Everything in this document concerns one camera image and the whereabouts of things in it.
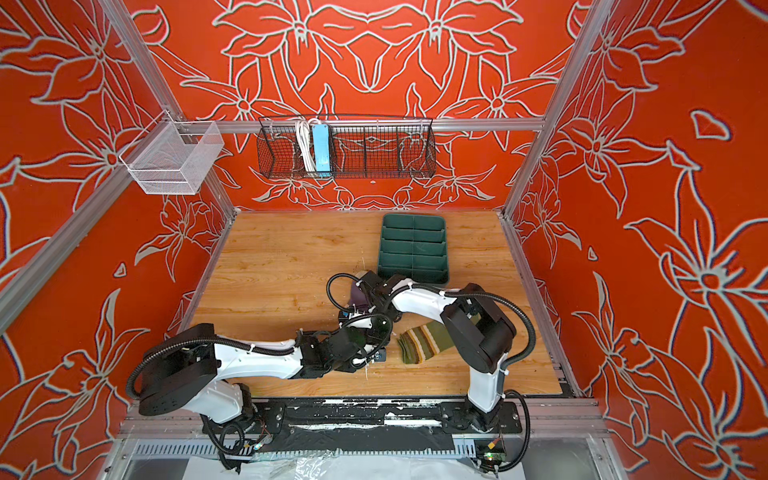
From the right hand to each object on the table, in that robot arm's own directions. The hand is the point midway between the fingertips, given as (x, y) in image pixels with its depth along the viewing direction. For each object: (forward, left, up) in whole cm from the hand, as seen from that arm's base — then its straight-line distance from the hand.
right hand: (365, 338), depth 85 cm
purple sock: (+13, +3, -1) cm, 14 cm away
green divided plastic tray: (+34, -17, 0) cm, 38 cm away
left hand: (0, +1, 0) cm, 1 cm away
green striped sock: (-2, -15, 0) cm, 16 cm away
